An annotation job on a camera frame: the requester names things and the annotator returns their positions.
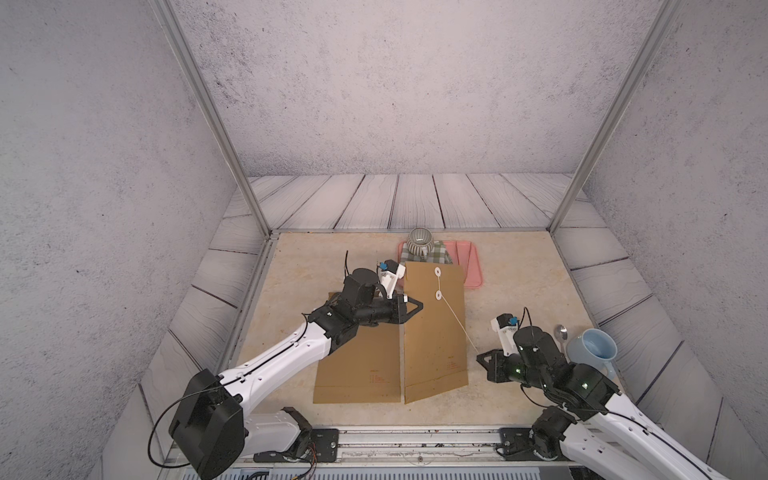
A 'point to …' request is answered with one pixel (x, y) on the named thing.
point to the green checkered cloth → (439, 253)
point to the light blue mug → (593, 347)
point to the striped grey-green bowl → (421, 242)
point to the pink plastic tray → (464, 253)
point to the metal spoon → (561, 334)
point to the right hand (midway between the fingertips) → (479, 360)
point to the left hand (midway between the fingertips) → (426, 309)
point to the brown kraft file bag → (364, 369)
